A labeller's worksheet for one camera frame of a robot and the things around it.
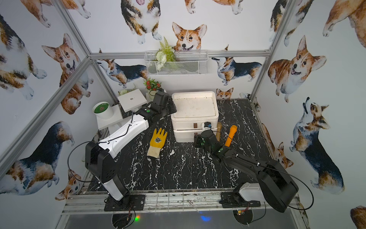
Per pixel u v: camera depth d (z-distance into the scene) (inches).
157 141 37.4
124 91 41.9
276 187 16.5
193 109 33.1
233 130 39.3
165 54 32.1
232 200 26.5
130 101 36.0
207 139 25.2
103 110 33.3
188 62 36.4
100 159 17.1
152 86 36.4
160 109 24.6
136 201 28.9
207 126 29.8
